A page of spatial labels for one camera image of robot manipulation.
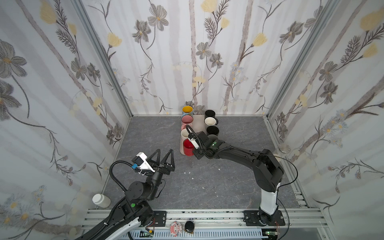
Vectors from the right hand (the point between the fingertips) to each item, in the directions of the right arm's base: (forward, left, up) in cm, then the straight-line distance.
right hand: (193, 144), depth 89 cm
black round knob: (-42, 0, +1) cm, 42 cm away
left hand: (-15, +13, +21) cm, 29 cm away
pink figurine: (-43, +7, -6) cm, 44 cm away
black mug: (+31, -12, -5) cm, 33 cm away
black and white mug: (+14, -13, -3) cm, 19 cm away
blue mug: (+33, +5, -5) cm, 34 cm away
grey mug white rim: (+8, -13, -4) cm, 16 cm away
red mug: (-1, +3, -3) cm, 4 cm away
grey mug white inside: (+22, -12, -3) cm, 25 cm away
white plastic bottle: (-32, +44, -4) cm, 55 cm away
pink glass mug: (+24, +5, -6) cm, 25 cm away
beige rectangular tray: (+25, -4, -12) cm, 28 cm away
